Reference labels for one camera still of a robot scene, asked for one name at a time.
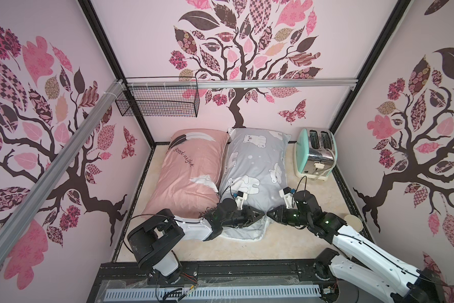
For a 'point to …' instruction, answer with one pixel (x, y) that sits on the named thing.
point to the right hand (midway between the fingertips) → (266, 212)
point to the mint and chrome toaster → (315, 153)
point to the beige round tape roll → (354, 222)
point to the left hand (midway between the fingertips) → (264, 219)
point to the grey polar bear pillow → (253, 163)
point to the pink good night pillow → (188, 180)
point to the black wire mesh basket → (159, 102)
